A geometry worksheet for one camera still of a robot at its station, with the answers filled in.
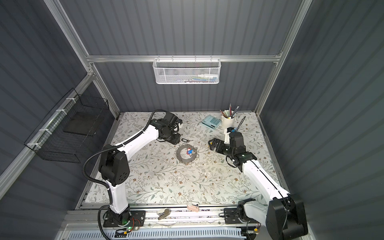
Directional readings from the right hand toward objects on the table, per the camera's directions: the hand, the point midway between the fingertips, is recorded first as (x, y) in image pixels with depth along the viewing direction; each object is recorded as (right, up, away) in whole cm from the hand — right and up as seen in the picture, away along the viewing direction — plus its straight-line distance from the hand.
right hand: (216, 144), depth 84 cm
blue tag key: (-16, -6, +14) cm, 22 cm away
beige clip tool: (-28, -33, -10) cm, 45 cm away
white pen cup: (+12, +13, +24) cm, 29 cm away
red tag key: (-16, -5, +15) cm, 23 cm away
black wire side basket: (-76, +7, -11) cm, 77 cm away
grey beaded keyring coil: (-18, -12, +10) cm, 24 cm away
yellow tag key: (-3, +1, -3) cm, 5 cm away
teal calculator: (0, +14, +29) cm, 32 cm away
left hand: (-23, +2, +7) cm, 24 cm away
